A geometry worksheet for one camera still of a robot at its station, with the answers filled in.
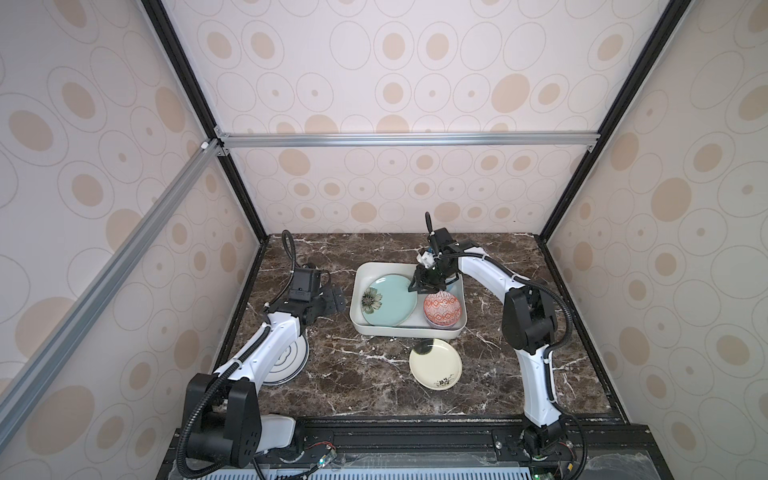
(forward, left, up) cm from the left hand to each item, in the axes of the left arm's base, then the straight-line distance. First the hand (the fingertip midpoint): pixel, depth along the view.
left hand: (336, 293), depth 87 cm
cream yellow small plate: (-18, -30, -13) cm, 37 cm away
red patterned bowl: (0, -32, -10) cm, 34 cm away
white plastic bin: (+14, -6, -9) cm, 17 cm away
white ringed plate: (-17, +13, -11) cm, 24 cm away
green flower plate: (+4, -15, -11) cm, 19 cm away
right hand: (+6, -23, -6) cm, 24 cm away
